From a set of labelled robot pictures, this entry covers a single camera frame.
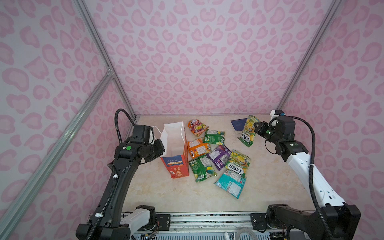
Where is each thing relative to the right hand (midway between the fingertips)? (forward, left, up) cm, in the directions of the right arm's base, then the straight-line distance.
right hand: (255, 122), depth 77 cm
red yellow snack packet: (+17, +31, -25) cm, 44 cm away
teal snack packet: (-22, +11, -25) cm, 35 cm away
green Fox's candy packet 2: (-10, +5, -26) cm, 28 cm away
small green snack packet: (+9, +19, -26) cm, 33 cm away
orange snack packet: (0, +30, -26) cm, 39 cm away
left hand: (-13, +45, -4) cm, 47 cm away
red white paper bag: (-19, +39, -3) cm, 44 cm away
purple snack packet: (-5, +16, -27) cm, 32 cm away
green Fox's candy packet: (-3, +2, -8) cm, 8 cm away
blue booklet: (+23, -1, -28) cm, 36 cm away
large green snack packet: (-14, +27, -25) cm, 40 cm away
